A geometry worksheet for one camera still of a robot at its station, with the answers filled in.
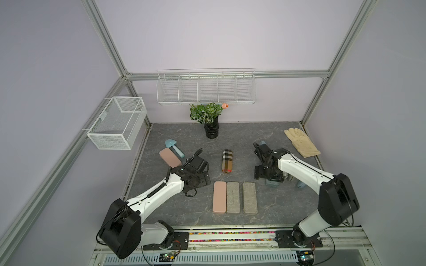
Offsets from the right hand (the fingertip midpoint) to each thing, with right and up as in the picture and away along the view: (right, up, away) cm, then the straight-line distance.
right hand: (265, 176), depth 87 cm
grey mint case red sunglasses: (-17, -10, -3) cm, 20 cm away
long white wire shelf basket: (-32, +51, +10) cm, 61 cm away
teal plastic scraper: (-57, +17, +21) cm, 63 cm away
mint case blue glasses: (+4, -4, +1) cm, 6 cm away
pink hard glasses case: (-56, +9, +14) cm, 59 cm away
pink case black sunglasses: (-24, -11, -3) cm, 26 cm away
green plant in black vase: (-31, +33, +4) cm, 45 cm away
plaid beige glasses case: (-20, +7, +9) cm, 23 cm away
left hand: (-34, -3, -4) cm, 34 cm away
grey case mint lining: (-9, -10, -4) cm, 14 cm away
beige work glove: (+30, +17, +21) cm, 41 cm away
